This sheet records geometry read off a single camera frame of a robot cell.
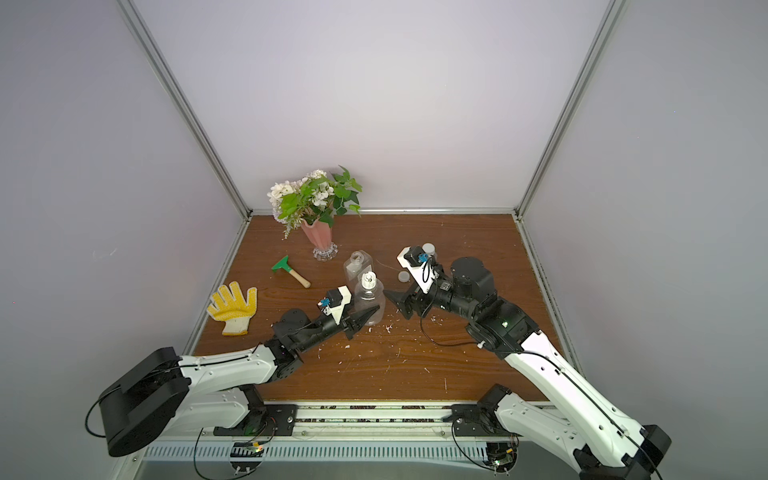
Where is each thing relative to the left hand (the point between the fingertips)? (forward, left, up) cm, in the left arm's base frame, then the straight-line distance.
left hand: (373, 301), depth 71 cm
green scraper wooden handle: (+23, +34, -18) cm, 45 cm away
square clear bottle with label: (+17, +7, -10) cm, 21 cm away
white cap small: (+22, -15, -6) cm, 28 cm away
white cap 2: (+21, -8, -21) cm, 31 cm away
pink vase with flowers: (+29, +19, +6) cm, 35 cm away
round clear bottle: (-2, 0, +6) cm, 6 cm away
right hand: (+2, -6, +11) cm, 13 cm away
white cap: (0, +1, +10) cm, 10 cm away
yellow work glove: (+7, +46, -21) cm, 50 cm away
